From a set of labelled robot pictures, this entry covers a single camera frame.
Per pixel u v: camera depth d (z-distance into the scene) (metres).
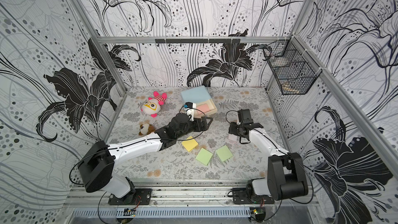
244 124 0.70
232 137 0.86
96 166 0.42
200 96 0.92
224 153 0.90
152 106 1.01
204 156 0.87
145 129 0.95
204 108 0.95
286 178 0.42
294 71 0.88
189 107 0.70
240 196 0.72
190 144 0.90
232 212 0.76
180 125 0.60
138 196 0.73
